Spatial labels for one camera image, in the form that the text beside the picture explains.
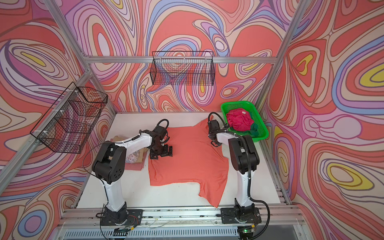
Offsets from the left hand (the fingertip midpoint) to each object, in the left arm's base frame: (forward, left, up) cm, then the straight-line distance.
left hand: (169, 155), depth 95 cm
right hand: (+13, -33, -2) cm, 36 cm away
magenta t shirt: (+25, -49, +6) cm, 56 cm away
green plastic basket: (+15, -63, +5) cm, 65 cm away
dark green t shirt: (+16, -57, +4) cm, 60 cm away
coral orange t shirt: (-3, -17, -1) cm, 17 cm away
